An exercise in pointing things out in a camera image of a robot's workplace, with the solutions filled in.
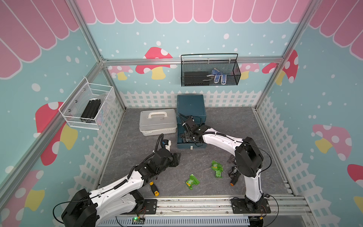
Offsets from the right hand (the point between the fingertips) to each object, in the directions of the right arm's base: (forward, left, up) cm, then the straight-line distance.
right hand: (189, 133), depth 93 cm
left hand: (-17, +8, +1) cm, 19 cm away
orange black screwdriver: (-28, -25, -7) cm, 39 cm away
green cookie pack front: (-28, -1, -8) cm, 29 cm away
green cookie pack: (-21, -17, -7) cm, 28 cm away
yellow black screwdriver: (-32, +21, -8) cm, 39 cm away
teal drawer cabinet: (+13, -3, +13) cm, 19 cm away
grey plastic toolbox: (+8, +21, +3) cm, 23 cm away
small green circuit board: (-47, +29, -12) cm, 56 cm away
